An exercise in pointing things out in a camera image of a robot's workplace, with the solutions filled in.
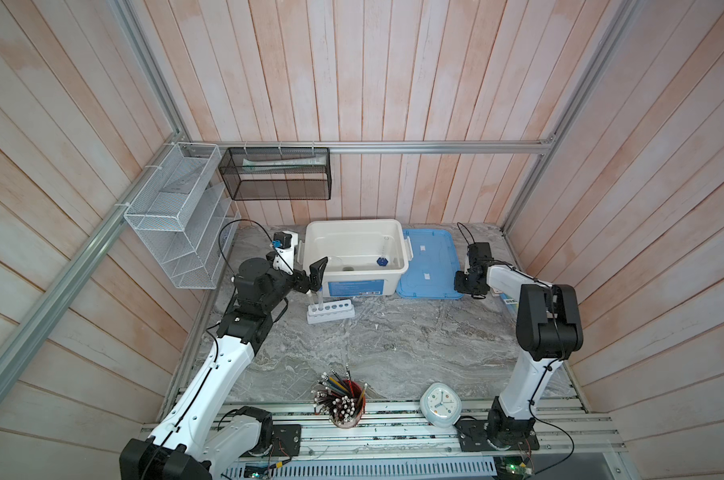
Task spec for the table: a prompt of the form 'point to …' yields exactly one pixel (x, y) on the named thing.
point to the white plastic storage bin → (366, 257)
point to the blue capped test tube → (320, 299)
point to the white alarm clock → (441, 406)
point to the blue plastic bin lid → (432, 270)
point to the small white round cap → (348, 268)
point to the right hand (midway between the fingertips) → (463, 283)
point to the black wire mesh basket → (282, 173)
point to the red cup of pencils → (342, 400)
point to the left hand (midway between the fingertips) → (311, 259)
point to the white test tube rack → (331, 311)
